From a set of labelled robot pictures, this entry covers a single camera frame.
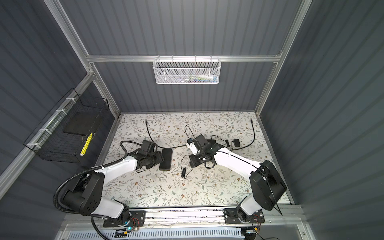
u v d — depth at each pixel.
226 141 1.03
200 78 0.91
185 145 1.01
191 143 0.77
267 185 0.46
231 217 0.72
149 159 0.78
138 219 0.72
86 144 0.69
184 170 0.89
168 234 0.77
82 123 0.77
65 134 0.72
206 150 0.64
